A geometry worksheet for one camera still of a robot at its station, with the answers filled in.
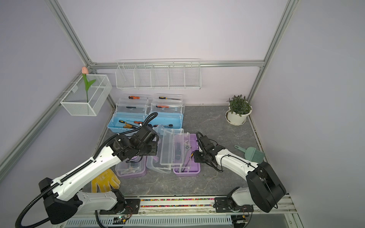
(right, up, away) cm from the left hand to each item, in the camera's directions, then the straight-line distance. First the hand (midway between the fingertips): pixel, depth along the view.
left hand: (155, 149), depth 73 cm
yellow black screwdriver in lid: (-4, +33, +39) cm, 51 cm away
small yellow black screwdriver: (+19, -4, +2) cm, 20 cm away
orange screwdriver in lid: (-26, +33, +39) cm, 57 cm away
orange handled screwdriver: (-22, +13, +36) cm, 44 cm away
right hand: (+22, -8, +14) cm, 27 cm away
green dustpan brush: (+60, -7, +19) cm, 63 cm away
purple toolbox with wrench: (+10, -5, +21) cm, 24 cm away
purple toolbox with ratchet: (-17, -12, +4) cm, 21 cm away
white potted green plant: (+53, +23, +25) cm, 63 cm away
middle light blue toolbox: (+3, +24, +40) cm, 47 cm away
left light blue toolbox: (-28, +21, +36) cm, 50 cm away
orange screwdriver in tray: (-4, +26, +37) cm, 45 cm away
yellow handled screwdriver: (-32, +13, +36) cm, 49 cm away
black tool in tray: (-27, +25, +36) cm, 52 cm away
